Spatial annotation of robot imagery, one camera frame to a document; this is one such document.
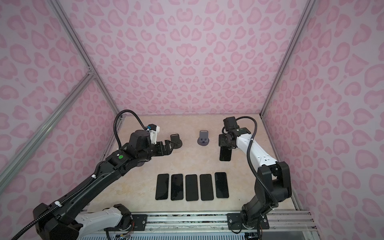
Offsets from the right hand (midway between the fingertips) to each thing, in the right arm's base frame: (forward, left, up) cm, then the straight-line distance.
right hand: (226, 140), depth 88 cm
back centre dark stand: (+6, +13, -9) cm, 17 cm away
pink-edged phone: (-23, +20, -13) cm, 33 cm away
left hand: (-10, +30, +12) cm, 34 cm away
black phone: (-5, 0, -7) cm, 9 cm away
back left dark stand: (+4, +31, -5) cm, 32 cm away
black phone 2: (-23, +11, -14) cm, 29 cm away
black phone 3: (-22, +3, -12) cm, 25 cm away
